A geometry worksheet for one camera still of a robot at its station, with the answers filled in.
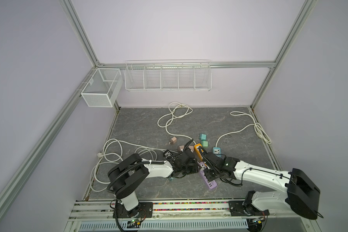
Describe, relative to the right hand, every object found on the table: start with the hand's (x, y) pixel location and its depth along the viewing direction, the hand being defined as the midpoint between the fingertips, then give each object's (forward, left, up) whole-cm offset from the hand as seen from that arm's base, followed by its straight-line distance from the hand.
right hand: (207, 173), depth 83 cm
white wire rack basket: (+62, +7, +25) cm, 68 cm away
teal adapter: (+26, 0, -1) cm, 26 cm away
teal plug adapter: (-3, +21, -1) cm, 21 cm away
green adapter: (+21, 0, -1) cm, 21 cm away
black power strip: (+13, +24, 0) cm, 28 cm away
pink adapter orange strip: (+22, +21, +1) cm, 30 cm away
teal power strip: (+15, -8, 0) cm, 17 cm away
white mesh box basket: (+53, +70, +22) cm, 91 cm away
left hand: (+2, +4, 0) cm, 5 cm away
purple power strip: (-6, -2, 0) cm, 6 cm away
